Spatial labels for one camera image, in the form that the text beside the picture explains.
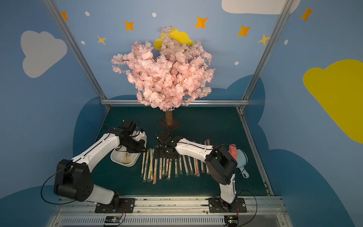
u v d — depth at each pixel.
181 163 0.90
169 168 0.88
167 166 0.89
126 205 0.74
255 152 1.00
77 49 0.84
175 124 1.09
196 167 0.88
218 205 0.75
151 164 0.89
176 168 0.88
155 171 0.86
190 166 0.89
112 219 0.72
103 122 1.15
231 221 0.73
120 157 0.93
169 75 0.70
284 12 0.71
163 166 0.89
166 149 0.65
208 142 1.01
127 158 0.91
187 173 0.86
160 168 0.88
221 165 0.48
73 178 0.43
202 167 0.88
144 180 0.84
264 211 0.75
